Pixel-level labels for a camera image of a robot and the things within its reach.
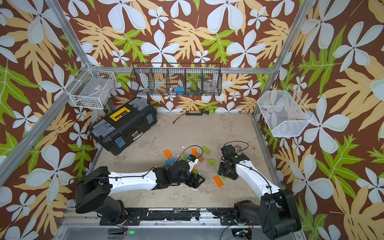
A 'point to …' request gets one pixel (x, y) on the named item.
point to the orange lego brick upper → (194, 151)
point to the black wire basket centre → (177, 79)
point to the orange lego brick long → (218, 181)
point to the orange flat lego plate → (168, 154)
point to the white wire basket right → (285, 113)
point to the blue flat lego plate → (170, 161)
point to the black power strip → (193, 112)
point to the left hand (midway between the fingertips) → (201, 176)
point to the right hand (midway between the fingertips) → (221, 172)
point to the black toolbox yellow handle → (114, 131)
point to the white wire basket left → (92, 89)
